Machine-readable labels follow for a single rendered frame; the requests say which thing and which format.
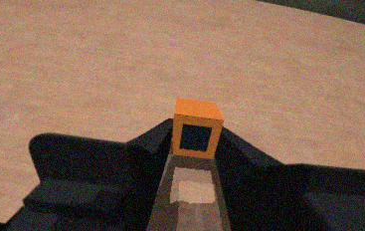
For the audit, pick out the orange block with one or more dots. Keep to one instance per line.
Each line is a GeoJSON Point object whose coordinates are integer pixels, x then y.
{"type": "Point", "coordinates": [196, 129]}

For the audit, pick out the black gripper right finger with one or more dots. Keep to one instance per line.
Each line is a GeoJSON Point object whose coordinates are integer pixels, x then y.
{"type": "Point", "coordinates": [260, 192]}

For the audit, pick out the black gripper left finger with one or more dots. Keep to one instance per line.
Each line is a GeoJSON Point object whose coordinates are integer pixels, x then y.
{"type": "Point", "coordinates": [136, 166]}

